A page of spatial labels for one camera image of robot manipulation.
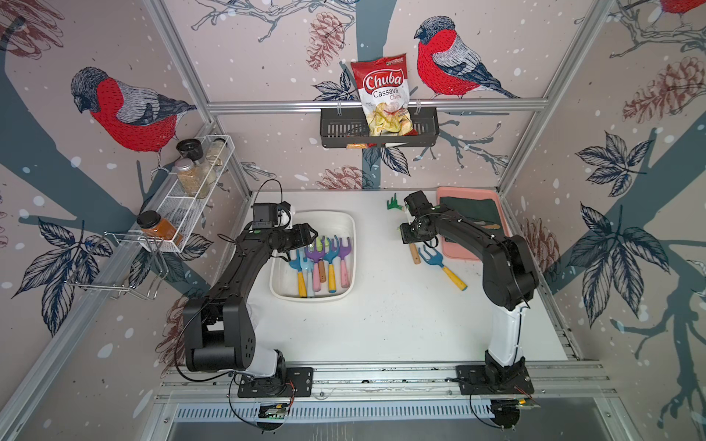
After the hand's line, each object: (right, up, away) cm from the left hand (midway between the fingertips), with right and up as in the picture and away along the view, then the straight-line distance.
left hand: (313, 229), depth 87 cm
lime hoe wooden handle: (+36, -10, +12) cm, 39 cm away
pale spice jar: (-31, +25, -1) cm, 40 cm away
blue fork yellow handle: (-8, -13, +9) cm, 17 cm away
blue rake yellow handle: (+5, -10, +11) cm, 15 cm away
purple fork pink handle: (-1, -10, +11) cm, 15 cm away
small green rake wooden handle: (+30, +9, +28) cm, 42 cm away
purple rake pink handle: (+9, -9, +12) cm, 18 cm away
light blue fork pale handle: (-4, -13, +8) cm, 16 cm away
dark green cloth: (+63, +6, +26) cm, 69 cm away
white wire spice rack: (-35, +7, -12) cm, 38 cm away
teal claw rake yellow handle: (+44, -12, +11) cm, 47 cm away
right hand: (+33, -2, +11) cm, 35 cm away
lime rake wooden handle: (+1, -12, +10) cm, 16 cm away
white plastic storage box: (-12, -18, +7) cm, 22 cm away
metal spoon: (+68, 0, +20) cm, 71 cm away
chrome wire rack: (-37, -6, -28) cm, 47 cm away
